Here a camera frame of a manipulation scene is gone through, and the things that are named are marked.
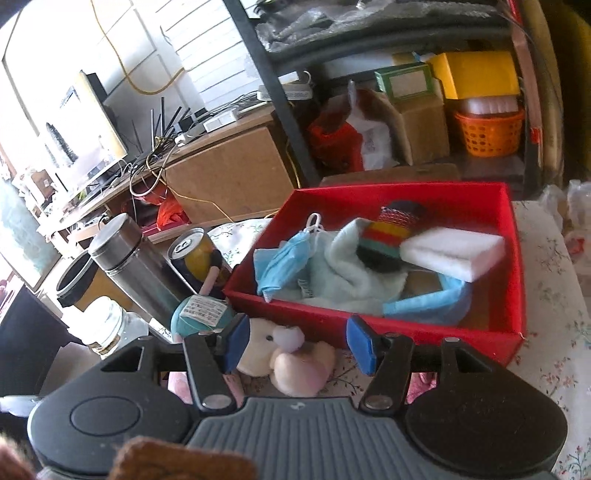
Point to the crumpled white plastic bag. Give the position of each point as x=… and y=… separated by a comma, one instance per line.
x=572, y=217

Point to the white power adapter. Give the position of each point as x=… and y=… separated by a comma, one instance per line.
x=221, y=122

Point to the striped knit sock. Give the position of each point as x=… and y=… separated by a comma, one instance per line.
x=383, y=235

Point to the white plastic containers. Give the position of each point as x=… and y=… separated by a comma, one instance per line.
x=489, y=105

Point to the stainless steel thermos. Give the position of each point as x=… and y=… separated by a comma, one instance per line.
x=129, y=263

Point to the blue face mask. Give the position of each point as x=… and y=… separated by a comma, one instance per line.
x=281, y=263
x=429, y=302

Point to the yellow trash bin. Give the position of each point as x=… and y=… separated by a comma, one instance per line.
x=74, y=284

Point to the wooden tv cabinet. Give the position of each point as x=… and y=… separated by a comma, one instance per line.
x=221, y=170

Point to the white power strip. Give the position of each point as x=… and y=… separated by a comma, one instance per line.
x=288, y=92

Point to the brown cardboard box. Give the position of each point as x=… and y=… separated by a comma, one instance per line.
x=425, y=134

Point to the white bear plush toy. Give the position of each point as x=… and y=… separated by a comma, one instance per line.
x=286, y=364

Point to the red box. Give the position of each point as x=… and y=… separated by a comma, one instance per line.
x=295, y=319

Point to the white sponge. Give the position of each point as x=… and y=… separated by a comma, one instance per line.
x=452, y=251

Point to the red plastic bag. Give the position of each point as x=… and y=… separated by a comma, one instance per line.
x=332, y=138

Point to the brown fuzzy sleeve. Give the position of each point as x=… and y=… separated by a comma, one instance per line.
x=184, y=461

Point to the pale green towel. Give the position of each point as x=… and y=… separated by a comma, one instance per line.
x=341, y=277

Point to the bubble wrap sheet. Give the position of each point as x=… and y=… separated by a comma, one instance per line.
x=323, y=27

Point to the black shelf rack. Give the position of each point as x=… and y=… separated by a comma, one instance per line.
x=277, y=92

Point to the flat cardboard sheet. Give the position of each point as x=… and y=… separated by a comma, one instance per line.
x=392, y=174

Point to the yellow blue drink can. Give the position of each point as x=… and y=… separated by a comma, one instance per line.
x=198, y=258

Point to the white printed plastic bag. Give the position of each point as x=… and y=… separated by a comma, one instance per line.
x=376, y=143

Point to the glass jar with white lid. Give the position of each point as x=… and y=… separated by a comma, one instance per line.
x=111, y=323

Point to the black router with antennas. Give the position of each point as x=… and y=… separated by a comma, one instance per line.
x=159, y=134

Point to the orange plastic basket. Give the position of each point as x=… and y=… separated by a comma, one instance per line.
x=489, y=134

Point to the pink pig plush toy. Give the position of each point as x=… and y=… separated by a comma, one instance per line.
x=198, y=318

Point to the floral tablecloth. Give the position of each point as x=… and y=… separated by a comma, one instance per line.
x=545, y=323

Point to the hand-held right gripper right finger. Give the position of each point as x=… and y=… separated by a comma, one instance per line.
x=360, y=340

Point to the red orange bag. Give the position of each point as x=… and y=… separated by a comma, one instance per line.
x=168, y=212

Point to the flat screen monitor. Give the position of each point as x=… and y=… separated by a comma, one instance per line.
x=83, y=134

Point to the green box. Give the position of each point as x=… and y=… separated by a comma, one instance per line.
x=406, y=83

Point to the yellow box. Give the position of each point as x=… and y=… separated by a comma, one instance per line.
x=480, y=74

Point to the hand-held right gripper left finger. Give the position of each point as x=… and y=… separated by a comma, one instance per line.
x=238, y=340

